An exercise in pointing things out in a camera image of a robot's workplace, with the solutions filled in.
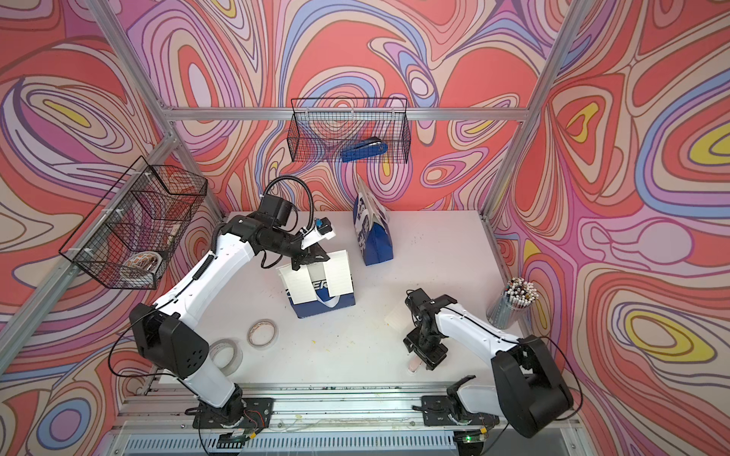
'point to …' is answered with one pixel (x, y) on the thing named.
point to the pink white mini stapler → (414, 364)
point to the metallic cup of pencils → (509, 307)
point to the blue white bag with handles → (308, 291)
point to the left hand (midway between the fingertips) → (328, 255)
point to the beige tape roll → (262, 333)
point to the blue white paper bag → (372, 226)
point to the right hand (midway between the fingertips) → (417, 363)
